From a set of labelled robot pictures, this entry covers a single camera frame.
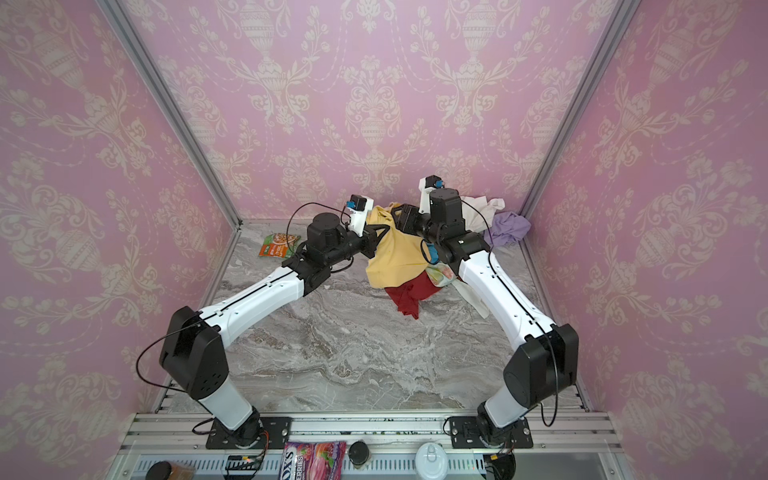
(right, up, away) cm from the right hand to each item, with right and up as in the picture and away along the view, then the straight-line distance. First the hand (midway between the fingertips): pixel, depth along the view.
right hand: (399, 211), depth 77 cm
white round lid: (+7, -58, -11) cm, 59 cm away
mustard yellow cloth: (0, -12, +4) cm, 12 cm away
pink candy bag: (-22, -59, -9) cm, 63 cm away
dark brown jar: (-49, -56, -16) cm, 76 cm away
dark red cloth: (+3, -25, +20) cm, 32 cm away
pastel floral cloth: (+14, -18, +20) cm, 30 cm away
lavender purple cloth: (+42, -2, +36) cm, 55 cm away
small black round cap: (-9, -53, -14) cm, 56 cm away
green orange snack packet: (-44, -9, +34) cm, 56 cm away
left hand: (-3, -4, -1) cm, 5 cm away
